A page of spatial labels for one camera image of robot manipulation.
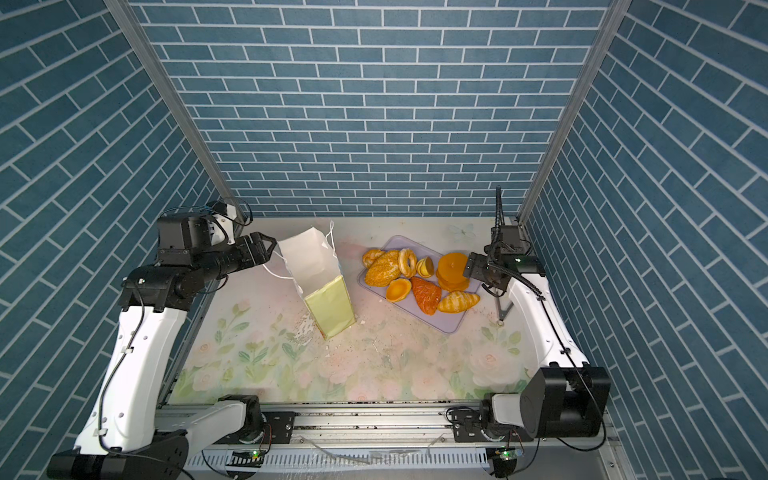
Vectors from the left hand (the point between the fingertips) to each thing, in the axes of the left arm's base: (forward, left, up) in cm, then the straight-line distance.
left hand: (266, 242), depth 68 cm
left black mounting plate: (-32, 0, -34) cm, 47 cm away
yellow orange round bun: (+5, -31, -29) cm, 43 cm away
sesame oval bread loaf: (+11, -27, -27) cm, 39 cm away
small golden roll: (+18, -22, -28) cm, 40 cm away
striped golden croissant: (0, -49, -29) cm, 57 cm away
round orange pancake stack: (+11, -49, -28) cm, 57 cm away
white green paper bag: (+12, -5, -27) cm, 30 cm away
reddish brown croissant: (+4, -41, -30) cm, 51 cm away
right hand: (+3, -54, -15) cm, 56 cm away
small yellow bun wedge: (+13, -41, -28) cm, 51 cm away
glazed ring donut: (+16, -35, -29) cm, 48 cm away
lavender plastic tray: (+25, -41, -34) cm, 58 cm away
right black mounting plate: (-32, -49, -33) cm, 67 cm away
